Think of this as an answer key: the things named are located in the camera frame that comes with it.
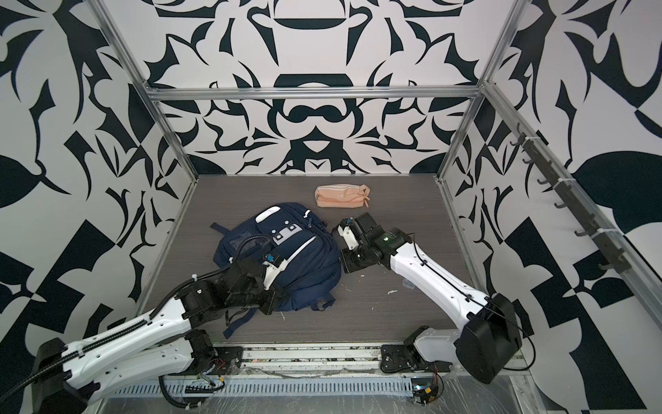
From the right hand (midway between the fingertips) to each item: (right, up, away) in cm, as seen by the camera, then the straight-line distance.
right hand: (346, 259), depth 79 cm
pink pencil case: (0, +20, +33) cm, 39 cm away
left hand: (-16, -7, -5) cm, 18 cm away
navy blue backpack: (-17, +6, +13) cm, 22 cm away
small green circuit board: (+21, -34, -8) cm, 41 cm away
